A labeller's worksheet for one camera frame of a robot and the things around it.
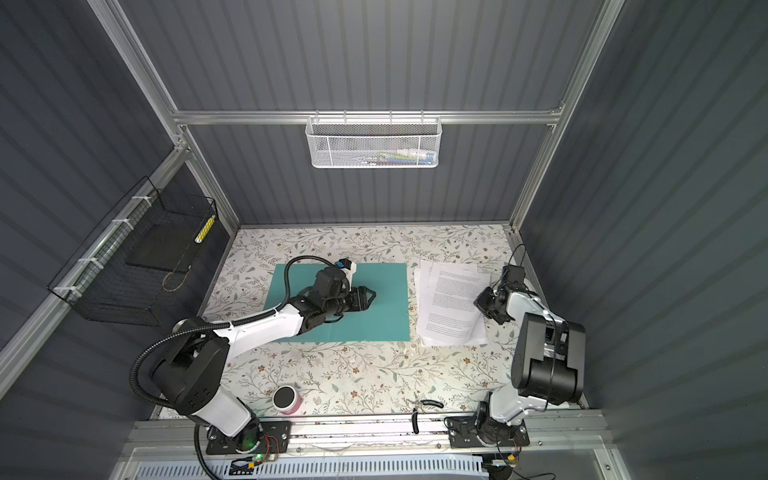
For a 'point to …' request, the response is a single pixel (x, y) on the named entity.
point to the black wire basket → (97, 277)
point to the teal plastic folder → (386, 318)
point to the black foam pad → (168, 245)
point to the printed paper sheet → (447, 293)
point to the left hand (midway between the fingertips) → (370, 293)
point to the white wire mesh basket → (373, 142)
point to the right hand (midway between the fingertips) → (486, 306)
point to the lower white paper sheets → (481, 337)
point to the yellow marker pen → (204, 230)
